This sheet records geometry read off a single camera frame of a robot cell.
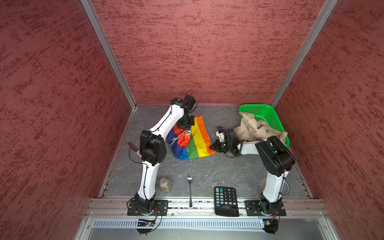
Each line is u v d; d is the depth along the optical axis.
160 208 0.74
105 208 0.76
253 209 0.74
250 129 0.90
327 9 0.72
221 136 0.92
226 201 0.74
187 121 0.79
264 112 1.10
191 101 0.76
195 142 0.96
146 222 0.72
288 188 0.81
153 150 0.55
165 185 0.73
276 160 0.50
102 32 0.80
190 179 0.83
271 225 0.71
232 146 0.79
